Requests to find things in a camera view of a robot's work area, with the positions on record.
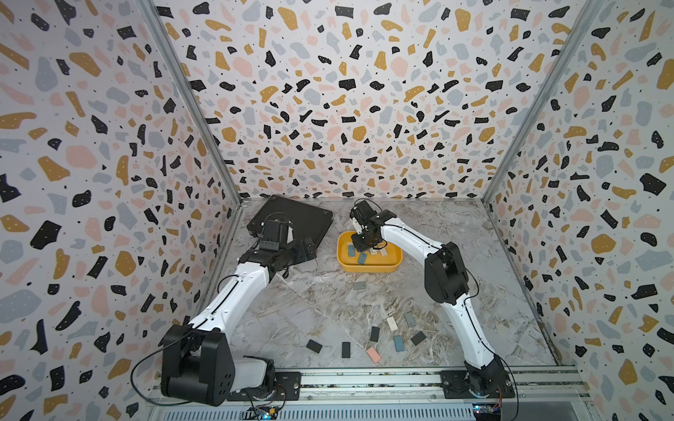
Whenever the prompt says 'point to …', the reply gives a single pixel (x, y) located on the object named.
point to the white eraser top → (383, 252)
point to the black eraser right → (418, 338)
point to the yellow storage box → (375, 263)
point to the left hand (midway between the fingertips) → (307, 249)
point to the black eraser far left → (313, 346)
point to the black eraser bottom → (346, 350)
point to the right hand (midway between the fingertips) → (361, 243)
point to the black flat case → (307, 221)
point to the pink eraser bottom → (374, 354)
